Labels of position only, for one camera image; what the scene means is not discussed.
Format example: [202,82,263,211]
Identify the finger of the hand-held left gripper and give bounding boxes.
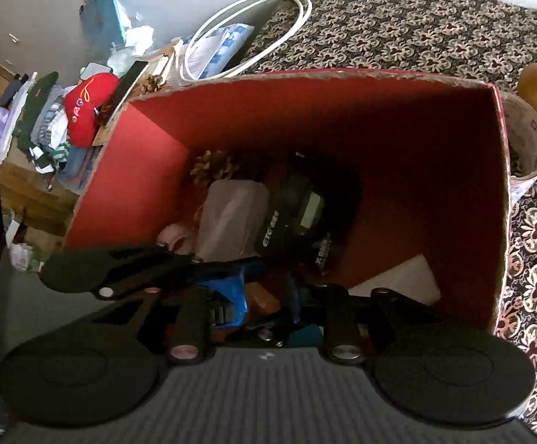
[42,244,269,299]
[238,318,291,349]

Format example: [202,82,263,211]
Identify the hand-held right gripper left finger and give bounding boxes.
[93,277,251,365]

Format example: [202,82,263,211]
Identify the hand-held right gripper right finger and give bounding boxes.
[287,274,449,364]

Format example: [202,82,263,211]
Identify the red cardboard box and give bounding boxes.
[60,68,514,334]

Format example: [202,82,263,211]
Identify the patterned paper cup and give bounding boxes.
[500,90,537,204]

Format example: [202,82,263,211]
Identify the black electronic device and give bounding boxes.
[254,152,359,273]

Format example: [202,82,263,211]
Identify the white paper card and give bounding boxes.
[349,254,441,307]

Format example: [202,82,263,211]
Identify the large pine cone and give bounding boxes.
[189,149,246,188]

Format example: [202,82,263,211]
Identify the red plush toy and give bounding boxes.
[63,73,120,149]

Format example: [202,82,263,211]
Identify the pile of clothes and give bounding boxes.
[0,71,82,192]

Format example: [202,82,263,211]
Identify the dark flat phone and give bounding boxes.
[97,60,151,127]

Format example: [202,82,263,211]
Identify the small pine cone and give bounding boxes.
[140,73,165,95]

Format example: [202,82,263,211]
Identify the crumpled white tissue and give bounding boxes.
[107,25,156,70]

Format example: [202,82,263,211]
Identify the blue white packet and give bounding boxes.
[188,23,255,79]

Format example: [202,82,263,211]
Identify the blue clipped packet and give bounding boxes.
[79,0,131,56]

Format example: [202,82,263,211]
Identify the coiled white cable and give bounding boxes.
[180,0,313,85]

